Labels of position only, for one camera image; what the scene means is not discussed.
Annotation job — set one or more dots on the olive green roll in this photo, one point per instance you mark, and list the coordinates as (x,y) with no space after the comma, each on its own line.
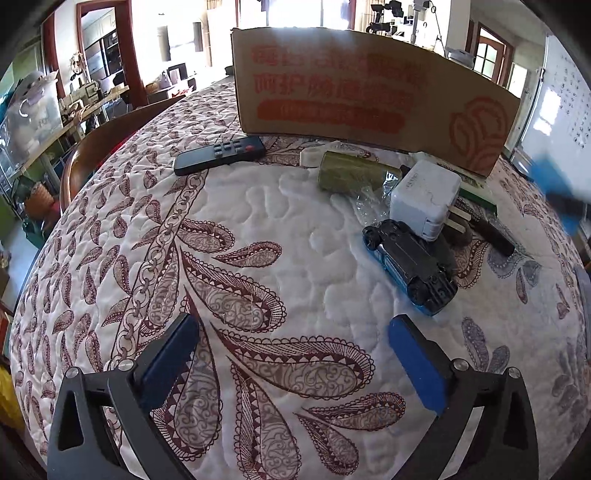
(351,171)

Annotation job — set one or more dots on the wooden chair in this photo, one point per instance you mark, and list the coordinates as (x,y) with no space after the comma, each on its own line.
(106,134)

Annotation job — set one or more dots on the black marker pen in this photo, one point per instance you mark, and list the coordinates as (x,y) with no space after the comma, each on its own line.
(494,235)

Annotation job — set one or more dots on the yellow plastic bag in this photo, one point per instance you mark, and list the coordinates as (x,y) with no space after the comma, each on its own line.
(9,401)

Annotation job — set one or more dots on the clear plastic bag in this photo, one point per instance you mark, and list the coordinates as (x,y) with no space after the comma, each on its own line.
(371,205)

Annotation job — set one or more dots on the green long packet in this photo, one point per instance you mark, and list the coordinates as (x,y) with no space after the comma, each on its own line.
(480,198)

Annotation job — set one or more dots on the white power adapter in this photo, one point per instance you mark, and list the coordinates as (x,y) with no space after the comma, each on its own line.
(422,194)

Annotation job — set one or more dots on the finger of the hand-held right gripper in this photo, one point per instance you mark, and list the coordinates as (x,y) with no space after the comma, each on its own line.
(554,177)

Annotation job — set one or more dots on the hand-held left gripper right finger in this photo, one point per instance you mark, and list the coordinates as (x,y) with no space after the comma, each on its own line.
(418,364)

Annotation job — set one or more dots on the orange printed cardboard box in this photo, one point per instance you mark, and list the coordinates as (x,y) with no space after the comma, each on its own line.
(351,92)

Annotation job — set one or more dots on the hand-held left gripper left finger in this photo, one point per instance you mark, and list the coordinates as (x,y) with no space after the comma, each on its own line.
(171,355)

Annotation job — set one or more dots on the wicker basket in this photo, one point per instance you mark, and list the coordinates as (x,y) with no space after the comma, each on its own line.
(40,199)

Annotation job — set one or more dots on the whiteboard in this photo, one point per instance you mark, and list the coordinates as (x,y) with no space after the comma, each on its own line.
(563,115)

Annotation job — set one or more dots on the wooden door with window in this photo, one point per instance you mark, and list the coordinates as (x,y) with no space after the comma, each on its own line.
(491,55)

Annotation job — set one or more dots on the paisley quilted blanket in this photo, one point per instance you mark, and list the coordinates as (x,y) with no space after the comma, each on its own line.
(277,258)

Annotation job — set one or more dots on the blue toy car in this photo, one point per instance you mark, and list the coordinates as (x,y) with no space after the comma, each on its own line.
(411,263)

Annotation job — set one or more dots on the black remote control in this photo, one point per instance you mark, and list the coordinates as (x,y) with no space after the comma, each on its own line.
(217,154)

